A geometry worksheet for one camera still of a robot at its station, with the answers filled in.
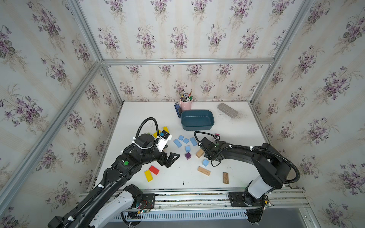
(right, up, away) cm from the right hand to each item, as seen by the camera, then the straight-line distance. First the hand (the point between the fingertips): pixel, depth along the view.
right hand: (212, 154), depth 91 cm
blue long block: (-23, +7, +4) cm, 25 cm away
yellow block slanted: (-31, +18, -32) cm, 48 cm away
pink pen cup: (-17, +33, +20) cm, 43 cm away
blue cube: (-21, +10, +8) cm, 24 cm away
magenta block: (+5, +12, +8) cm, 15 cm away
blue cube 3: (-16, +3, +2) cm, 16 cm away
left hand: (-24, +8, -21) cm, 33 cm away
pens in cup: (-17, +40, +20) cm, 48 cm away
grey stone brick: (+16, +30, +20) cm, 40 cm away
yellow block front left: (-39, -10, -9) cm, 42 cm away
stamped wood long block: (-7, -8, -8) cm, 13 cm away
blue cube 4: (-6, -2, -8) cm, 11 cm away
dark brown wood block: (+5, -10, -11) cm, 15 cm away
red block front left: (-37, -7, -7) cm, 38 cm away
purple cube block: (-16, 0, -3) cm, 16 cm away
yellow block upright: (-32, +16, +10) cm, 37 cm away
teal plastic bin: (-8, +22, +17) cm, 29 cm away
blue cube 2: (-17, +8, +6) cm, 20 cm away
